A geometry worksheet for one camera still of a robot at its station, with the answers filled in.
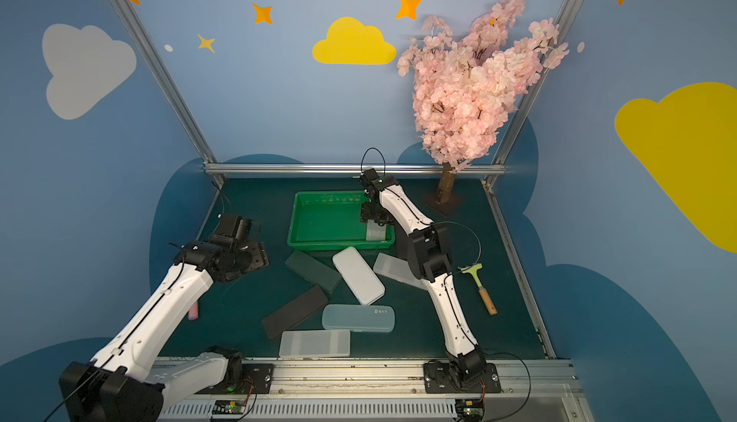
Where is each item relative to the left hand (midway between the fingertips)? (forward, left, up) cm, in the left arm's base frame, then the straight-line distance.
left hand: (256, 255), depth 80 cm
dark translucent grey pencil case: (+3, -13, -15) cm, 20 cm away
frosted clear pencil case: (+5, -41, -16) cm, 45 cm away
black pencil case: (+12, -44, -11) cm, 47 cm away
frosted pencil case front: (-19, -18, -14) cm, 30 cm away
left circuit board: (-34, +3, -17) cm, 38 cm away
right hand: (+24, -35, -12) cm, 44 cm away
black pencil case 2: (-11, -10, -15) cm, 21 cm away
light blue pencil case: (-12, -29, -16) cm, 35 cm away
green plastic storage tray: (+26, -17, -17) cm, 35 cm away
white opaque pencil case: (+3, -29, -16) cm, 33 cm away
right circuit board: (-33, -60, -18) cm, 71 cm away
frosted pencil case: (+18, -34, -13) cm, 41 cm away
